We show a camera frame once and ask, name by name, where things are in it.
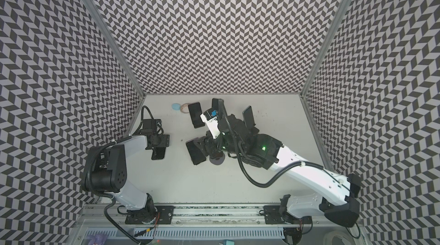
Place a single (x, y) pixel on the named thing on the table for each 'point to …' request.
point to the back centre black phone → (218, 105)
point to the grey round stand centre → (217, 161)
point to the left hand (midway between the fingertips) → (161, 140)
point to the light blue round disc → (176, 106)
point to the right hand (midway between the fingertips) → (202, 144)
